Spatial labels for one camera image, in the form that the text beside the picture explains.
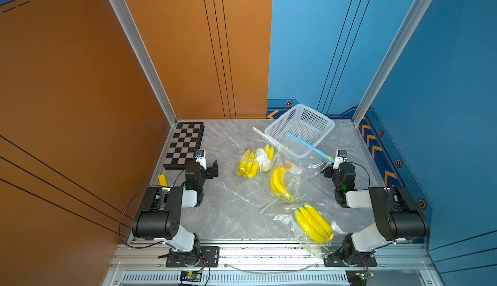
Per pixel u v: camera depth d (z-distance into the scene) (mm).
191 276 718
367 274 695
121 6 743
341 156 796
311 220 792
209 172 843
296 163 911
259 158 875
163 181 940
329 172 851
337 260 725
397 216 452
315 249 773
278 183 850
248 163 963
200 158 809
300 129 1157
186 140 1073
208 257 736
